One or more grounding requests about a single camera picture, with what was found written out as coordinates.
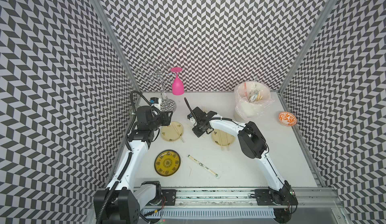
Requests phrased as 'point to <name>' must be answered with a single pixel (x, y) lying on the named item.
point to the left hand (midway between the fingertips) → (169, 113)
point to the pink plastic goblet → (178, 88)
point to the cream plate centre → (215, 137)
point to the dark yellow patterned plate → (167, 162)
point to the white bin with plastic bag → (245, 111)
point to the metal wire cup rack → (161, 71)
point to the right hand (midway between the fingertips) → (198, 132)
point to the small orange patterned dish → (287, 118)
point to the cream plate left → (173, 132)
